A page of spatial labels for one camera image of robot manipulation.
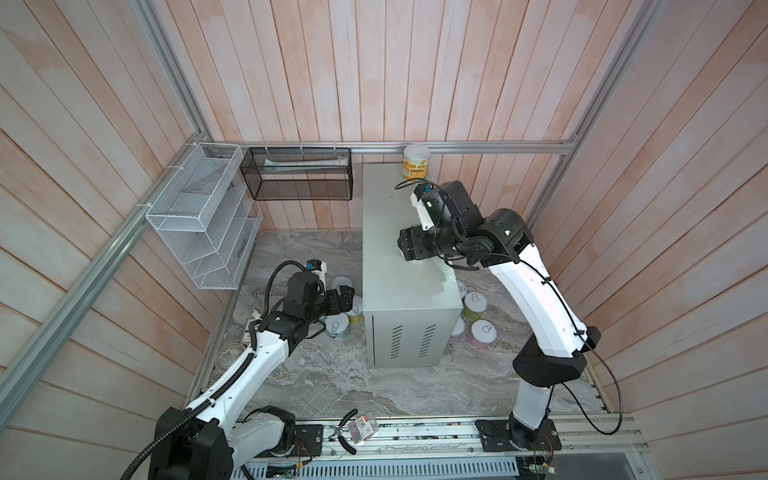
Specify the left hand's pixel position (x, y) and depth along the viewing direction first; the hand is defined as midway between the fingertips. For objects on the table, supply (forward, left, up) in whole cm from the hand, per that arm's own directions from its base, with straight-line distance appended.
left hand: (341, 297), depth 82 cm
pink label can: (-6, -41, -10) cm, 43 cm away
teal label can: (+13, +2, -10) cm, 17 cm away
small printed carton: (-14, +14, +16) cm, 26 cm away
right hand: (+2, -18, +21) cm, 28 cm away
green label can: (+4, -41, -11) cm, 43 cm away
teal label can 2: (-3, +2, -11) cm, 12 cm away
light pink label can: (-5, -35, -11) cm, 37 cm away
